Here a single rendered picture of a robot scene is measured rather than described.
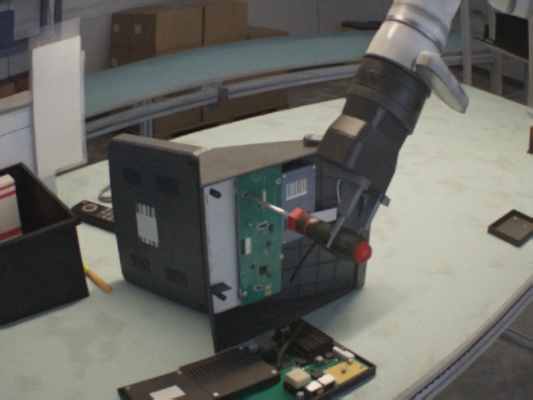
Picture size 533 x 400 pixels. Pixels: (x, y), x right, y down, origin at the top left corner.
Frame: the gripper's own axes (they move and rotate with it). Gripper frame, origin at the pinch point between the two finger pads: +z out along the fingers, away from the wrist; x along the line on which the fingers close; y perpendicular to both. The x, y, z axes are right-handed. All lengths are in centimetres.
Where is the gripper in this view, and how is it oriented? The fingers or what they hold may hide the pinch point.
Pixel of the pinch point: (336, 250)
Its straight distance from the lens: 57.1
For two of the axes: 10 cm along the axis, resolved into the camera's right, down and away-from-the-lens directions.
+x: -6.2, -3.6, -7.0
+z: -4.7, 8.8, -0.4
